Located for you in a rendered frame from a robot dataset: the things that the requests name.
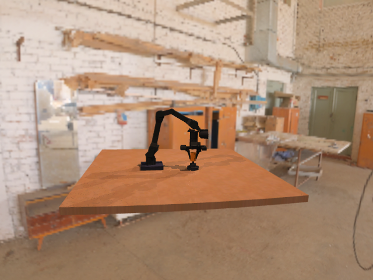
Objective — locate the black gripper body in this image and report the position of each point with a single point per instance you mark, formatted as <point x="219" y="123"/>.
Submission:
<point x="184" y="147"/>

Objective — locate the orange knob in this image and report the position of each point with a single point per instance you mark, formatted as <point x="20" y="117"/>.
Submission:
<point x="193" y="156"/>

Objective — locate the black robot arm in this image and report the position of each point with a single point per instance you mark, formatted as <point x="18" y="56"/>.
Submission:
<point x="153" y="148"/>

